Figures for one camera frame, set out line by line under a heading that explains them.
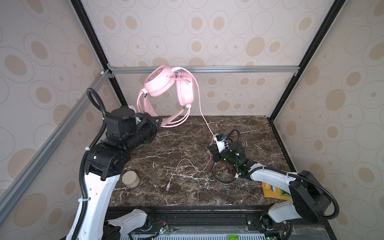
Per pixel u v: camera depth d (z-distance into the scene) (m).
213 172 0.90
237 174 0.63
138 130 0.43
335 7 0.68
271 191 0.83
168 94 0.42
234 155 0.63
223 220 0.75
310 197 0.43
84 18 0.70
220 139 0.71
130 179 0.81
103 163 0.34
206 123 1.23
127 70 0.92
